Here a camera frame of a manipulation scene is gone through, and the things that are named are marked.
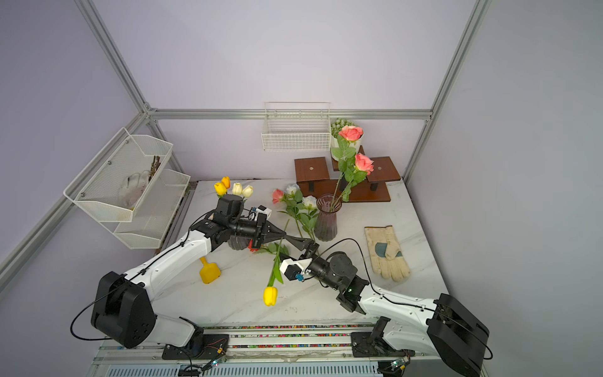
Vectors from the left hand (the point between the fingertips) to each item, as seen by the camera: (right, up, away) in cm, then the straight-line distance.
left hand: (284, 235), depth 73 cm
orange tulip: (-20, +18, +6) cm, 27 cm away
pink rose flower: (+27, +23, +6) cm, 35 cm away
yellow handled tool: (-31, -16, +17) cm, 39 cm away
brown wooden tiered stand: (+10, +22, +29) cm, 38 cm away
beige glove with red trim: (+39, -12, +20) cm, 46 cm away
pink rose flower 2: (-7, +14, +38) cm, 41 cm away
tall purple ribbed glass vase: (+16, +9, +18) cm, 25 cm away
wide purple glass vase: (-20, -6, +20) cm, 29 cm away
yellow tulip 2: (-1, -12, -17) cm, 21 cm away
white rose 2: (+9, +10, +32) cm, 35 cm away
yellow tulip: (-22, +15, +4) cm, 27 cm away
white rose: (0, +17, +38) cm, 42 cm away
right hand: (+1, -2, -2) cm, 3 cm away
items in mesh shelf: (-52, +16, +6) cm, 55 cm away
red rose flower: (-16, -7, +21) cm, 27 cm away
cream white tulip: (-16, +15, +5) cm, 23 cm away
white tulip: (-13, +14, +6) cm, 20 cm away
